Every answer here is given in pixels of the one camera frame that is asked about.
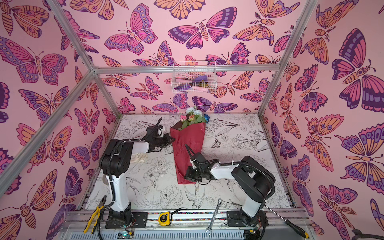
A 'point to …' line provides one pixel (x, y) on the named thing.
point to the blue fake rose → (206, 118)
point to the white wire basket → (194, 82)
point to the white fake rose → (199, 118)
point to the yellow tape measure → (164, 218)
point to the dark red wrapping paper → (192, 136)
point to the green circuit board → (124, 235)
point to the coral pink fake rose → (191, 117)
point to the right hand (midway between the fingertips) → (183, 176)
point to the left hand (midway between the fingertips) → (177, 137)
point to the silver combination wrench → (209, 229)
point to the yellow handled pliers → (97, 211)
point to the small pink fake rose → (183, 117)
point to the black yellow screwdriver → (298, 229)
